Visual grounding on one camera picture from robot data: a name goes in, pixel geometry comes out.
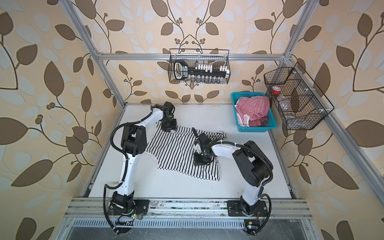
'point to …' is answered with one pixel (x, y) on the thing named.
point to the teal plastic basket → (235, 96)
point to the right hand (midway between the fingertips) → (195, 165)
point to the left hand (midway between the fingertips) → (175, 128)
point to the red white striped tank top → (252, 111)
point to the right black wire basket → (300, 105)
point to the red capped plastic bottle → (276, 90)
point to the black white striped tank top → (174, 151)
